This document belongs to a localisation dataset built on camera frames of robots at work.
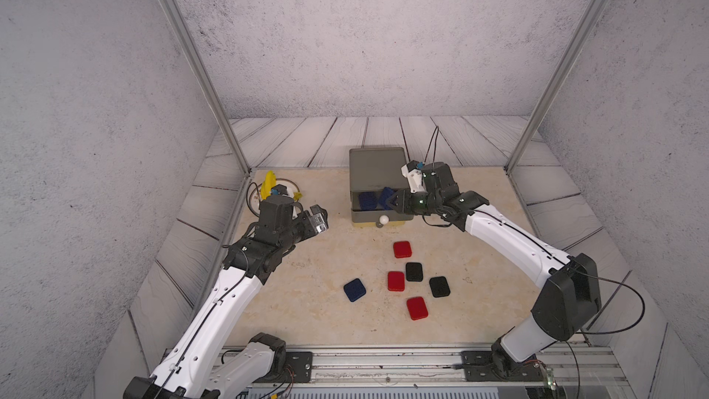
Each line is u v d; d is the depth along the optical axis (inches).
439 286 34.7
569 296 16.8
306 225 25.5
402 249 37.8
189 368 15.1
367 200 36.0
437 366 29.2
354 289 34.2
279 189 25.8
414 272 35.7
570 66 34.6
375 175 36.1
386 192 32.5
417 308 32.6
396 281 35.0
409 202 28.0
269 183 42.5
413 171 29.1
